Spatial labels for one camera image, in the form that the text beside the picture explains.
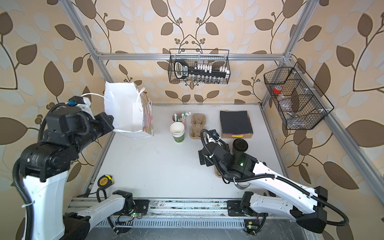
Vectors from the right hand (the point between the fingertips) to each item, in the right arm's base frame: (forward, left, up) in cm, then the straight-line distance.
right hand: (209, 151), depth 70 cm
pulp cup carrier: (-3, -5, -20) cm, 21 cm away
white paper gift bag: (+26, +42, +5) cm, 50 cm away
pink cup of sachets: (+25, +15, -3) cm, 29 cm away
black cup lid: (+10, -20, -13) cm, 26 cm away
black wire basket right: (+19, -47, +11) cm, 52 cm away
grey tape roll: (-11, -17, -21) cm, 29 cm away
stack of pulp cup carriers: (+36, +4, -20) cm, 42 cm away
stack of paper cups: (+22, +18, -13) cm, 31 cm away
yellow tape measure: (-6, +57, -20) cm, 60 cm away
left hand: (+5, +37, +22) cm, 43 cm away
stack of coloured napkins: (+30, -22, -17) cm, 41 cm away
